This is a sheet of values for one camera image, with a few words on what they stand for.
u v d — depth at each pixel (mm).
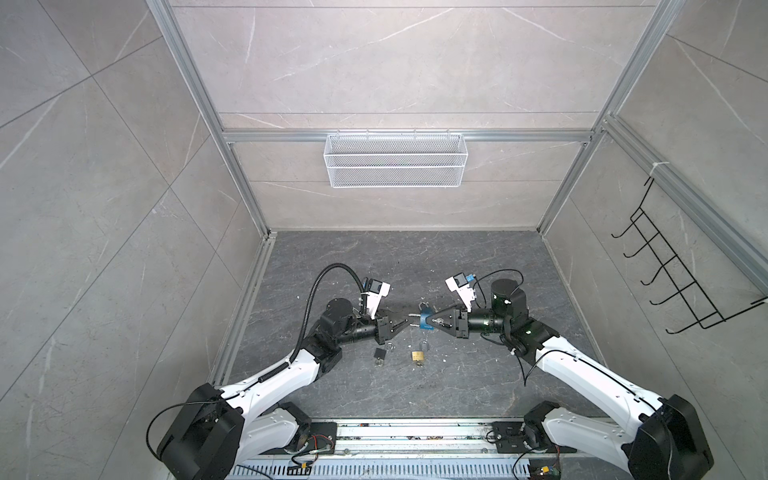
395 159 1007
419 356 881
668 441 393
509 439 727
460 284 673
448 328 672
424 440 746
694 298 644
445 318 687
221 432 399
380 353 877
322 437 730
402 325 713
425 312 973
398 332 699
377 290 676
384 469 699
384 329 646
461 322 645
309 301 601
